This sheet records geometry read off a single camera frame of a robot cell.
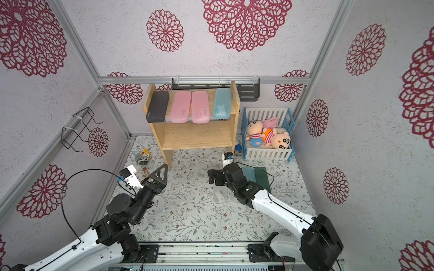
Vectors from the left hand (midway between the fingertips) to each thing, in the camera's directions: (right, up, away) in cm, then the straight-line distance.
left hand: (165, 169), depth 65 cm
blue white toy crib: (+66, +28, +48) cm, 86 cm away
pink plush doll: (+44, +20, +40) cm, 63 cm away
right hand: (+21, -3, +17) cm, 27 cm away
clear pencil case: (+28, -18, +25) cm, 42 cm away
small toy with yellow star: (-24, +2, +35) cm, 43 cm away
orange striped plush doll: (+53, +15, +38) cm, 67 cm away
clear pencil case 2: (+22, -16, +25) cm, 37 cm away
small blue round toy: (+33, +7, +41) cm, 53 cm away
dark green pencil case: (+47, -9, +34) cm, 59 cm away
